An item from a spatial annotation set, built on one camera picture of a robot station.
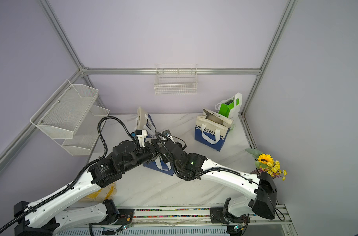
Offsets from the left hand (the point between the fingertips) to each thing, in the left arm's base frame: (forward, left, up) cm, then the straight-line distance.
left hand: (165, 146), depth 64 cm
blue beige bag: (+26, +17, -12) cm, 33 cm away
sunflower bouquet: (-5, -46, -7) cm, 47 cm away
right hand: (+5, 0, -9) cm, 10 cm away
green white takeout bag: (+30, -36, -4) cm, 47 cm away
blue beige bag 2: (0, +5, -19) cm, 19 cm away
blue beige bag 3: (+20, -25, -12) cm, 34 cm away
